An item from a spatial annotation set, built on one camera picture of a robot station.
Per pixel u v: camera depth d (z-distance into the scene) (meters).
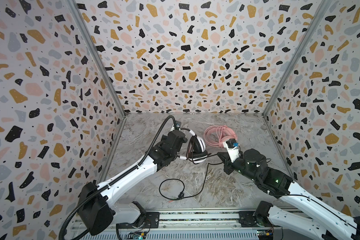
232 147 0.57
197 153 0.75
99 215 0.37
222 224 0.73
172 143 0.56
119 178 0.44
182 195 0.81
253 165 0.49
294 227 0.55
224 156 0.62
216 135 1.01
